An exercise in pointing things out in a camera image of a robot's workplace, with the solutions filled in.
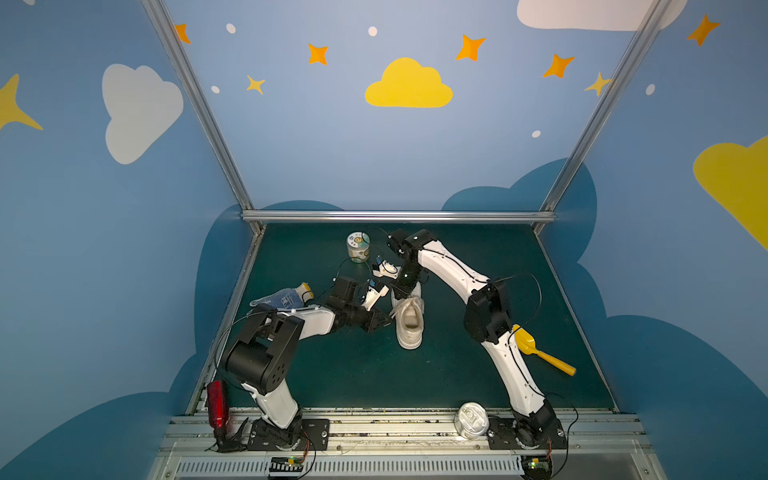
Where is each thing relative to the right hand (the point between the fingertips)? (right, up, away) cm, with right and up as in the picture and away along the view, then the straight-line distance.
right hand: (401, 291), depth 95 cm
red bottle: (-49, -26, -19) cm, 58 cm away
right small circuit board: (+33, -41, -22) cm, 57 cm away
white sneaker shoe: (+2, -7, -4) cm, 9 cm away
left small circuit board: (-30, -41, -22) cm, 55 cm away
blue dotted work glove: (-38, -3, +4) cm, 39 cm away
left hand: (-4, -8, -4) cm, 9 cm away
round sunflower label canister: (-15, +15, +10) cm, 24 cm away
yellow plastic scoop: (+39, -16, -4) cm, 42 cm away
